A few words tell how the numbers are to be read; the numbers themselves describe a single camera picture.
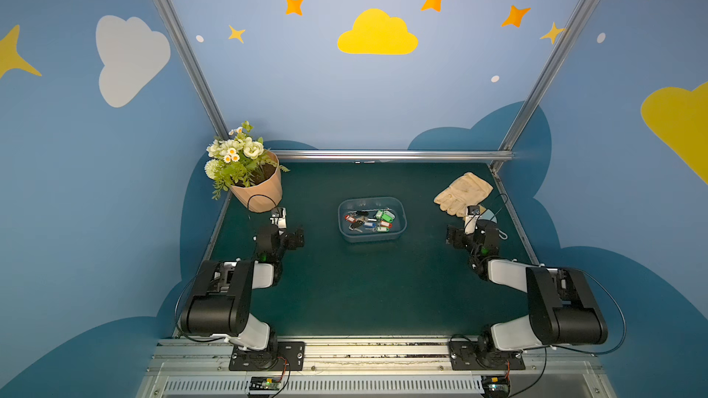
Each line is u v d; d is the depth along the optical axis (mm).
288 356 765
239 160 768
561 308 452
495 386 729
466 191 1127
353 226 1015
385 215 1044
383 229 1013
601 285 453
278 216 803
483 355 677
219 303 453
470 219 817
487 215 1052
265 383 718
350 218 1042
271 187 939
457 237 861
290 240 858
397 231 954
